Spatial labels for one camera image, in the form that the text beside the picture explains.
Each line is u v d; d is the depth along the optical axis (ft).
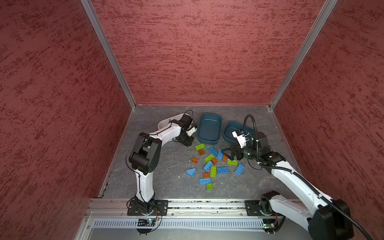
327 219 1.27
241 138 2.33
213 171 2.82
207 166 2.85
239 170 2.81
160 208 2.40
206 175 2.74
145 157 1.67
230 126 3.47
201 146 3.19
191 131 2.87
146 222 2.33
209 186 2.68
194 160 2.94
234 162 2.94
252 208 2.42
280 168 1.74
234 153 2.29
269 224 2.32
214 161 2.89
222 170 2.82
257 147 2.00
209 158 3.01
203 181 2.72
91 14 2.39
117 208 2.48
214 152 3.08
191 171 2.79
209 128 3.39
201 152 3.10
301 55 2.95
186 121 2.56
